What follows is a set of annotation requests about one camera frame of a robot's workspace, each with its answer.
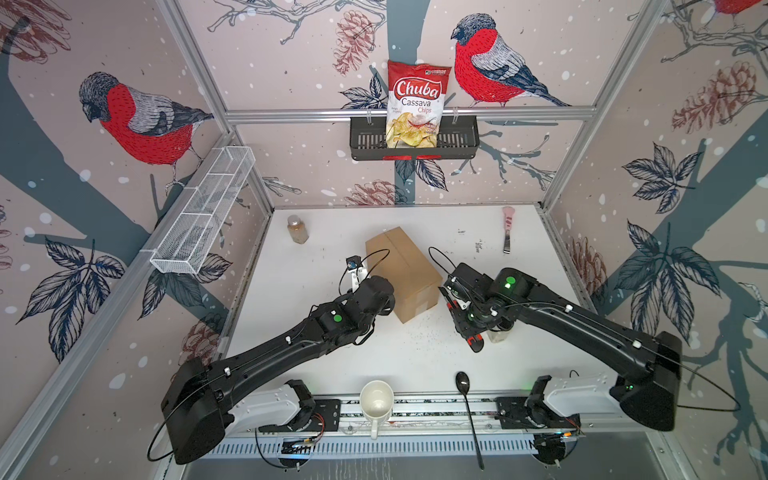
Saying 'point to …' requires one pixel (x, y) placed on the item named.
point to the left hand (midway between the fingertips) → (383, 286)
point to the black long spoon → (462, 381)
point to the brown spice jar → (298, 229)
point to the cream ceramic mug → (377, 402)
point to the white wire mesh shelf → (201, 211)
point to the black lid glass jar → (498, 336)
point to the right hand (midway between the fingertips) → (456, 333)
